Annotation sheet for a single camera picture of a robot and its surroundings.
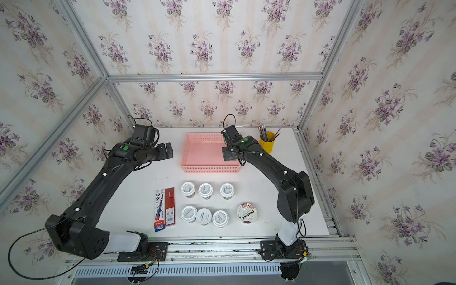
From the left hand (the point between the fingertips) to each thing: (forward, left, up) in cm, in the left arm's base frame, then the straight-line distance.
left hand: (165, 152), depth 79 cm
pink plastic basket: (+19, -13, -25) cm, 34 cm away
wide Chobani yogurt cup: (-22, -37, -17) cm, 46 cm away
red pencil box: (-17, 0, -22) cm, 28 cm away
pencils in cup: (+20, -52, -11) cm, 57 cm away
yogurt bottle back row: (-10, -9, -17) cm, 21 cm away
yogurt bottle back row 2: (-11, -18, -16) cm, 26 cm away
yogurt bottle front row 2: (-23, -18, -16) cm, 33 cm away
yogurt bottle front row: (-22, -11, -17) cm, 30 cm away
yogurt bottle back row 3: (-11, -28, -16) cm, 34 cm away
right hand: (+5, -32, -6) cm, 32 cm away
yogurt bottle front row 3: (-24, -25, -16) cm, 38 cm away
